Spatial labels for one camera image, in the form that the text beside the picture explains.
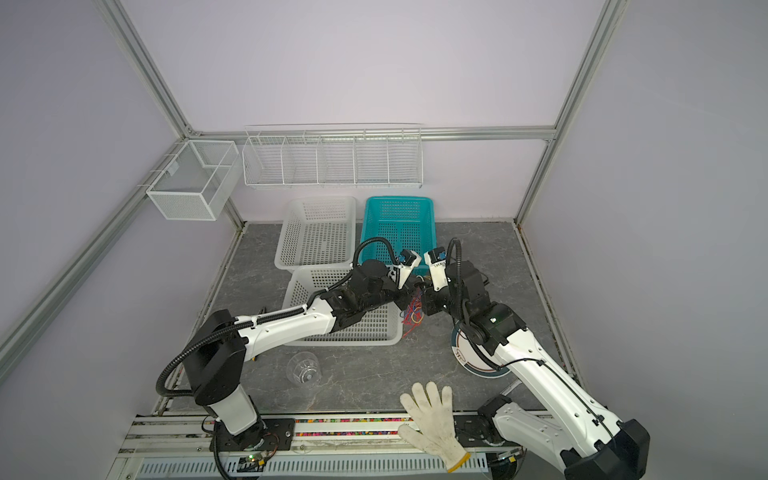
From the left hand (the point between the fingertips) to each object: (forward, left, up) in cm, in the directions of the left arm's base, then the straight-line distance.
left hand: (424, 282), depth 78 cm
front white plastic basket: (-3, +13, -20) cm, 24 cm away
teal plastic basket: (+42, 0, -20) cm, 46 cm away
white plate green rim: (-15, -13, -19) cm, 28 cm away
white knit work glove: (-31, -1, -20) cm, 37 cm away
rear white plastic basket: (+41, +37, -22) cm, 59 cm away
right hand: (-2, +1, +2) cm, 3 cm away
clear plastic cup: (-13, +35, -21) cm, 43 cm away
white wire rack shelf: (+47, +25, +9) cm, 54 cm away
